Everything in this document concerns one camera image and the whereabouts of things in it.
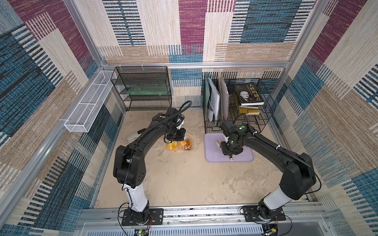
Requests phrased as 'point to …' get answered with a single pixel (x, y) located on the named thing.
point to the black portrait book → (248, 94)
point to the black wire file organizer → (256, 121)
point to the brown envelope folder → (224, 96)
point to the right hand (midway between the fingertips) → (229, 154)
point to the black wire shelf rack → (143, 86)
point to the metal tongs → (231, 159)
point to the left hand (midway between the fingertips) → (184, 138)
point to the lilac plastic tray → (214, 154)
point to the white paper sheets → (215, 97)
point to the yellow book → (249, 110)
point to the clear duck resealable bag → (189, 143)
